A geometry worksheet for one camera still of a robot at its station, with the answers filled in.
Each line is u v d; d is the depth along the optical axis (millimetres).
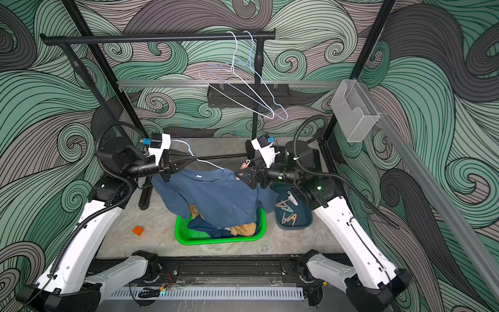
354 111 778
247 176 587
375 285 356
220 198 692
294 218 872
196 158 572
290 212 890
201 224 816
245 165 600
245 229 770
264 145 518
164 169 502
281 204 901
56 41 521
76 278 385
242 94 724
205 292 698
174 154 533
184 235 807
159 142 463
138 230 816
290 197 922
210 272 747
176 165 536
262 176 511
